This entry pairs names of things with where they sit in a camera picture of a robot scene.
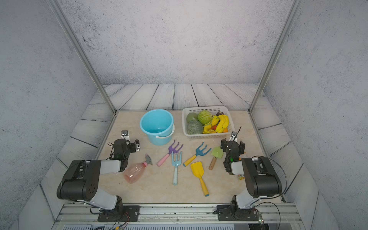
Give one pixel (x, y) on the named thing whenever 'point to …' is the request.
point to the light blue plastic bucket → (158, 124)
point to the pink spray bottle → (132, 174)
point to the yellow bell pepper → (207, 129)
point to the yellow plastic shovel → (197, 168)
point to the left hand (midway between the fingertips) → (131, 139)
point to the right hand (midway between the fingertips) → (235, 139)
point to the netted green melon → (194, 127)
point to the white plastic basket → (215, 110)
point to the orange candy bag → (241, 178)
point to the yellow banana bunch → (223, 123)
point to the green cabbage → (204, 116)
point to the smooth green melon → (191, 116)
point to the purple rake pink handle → (171, 150)
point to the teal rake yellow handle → (198, 152)
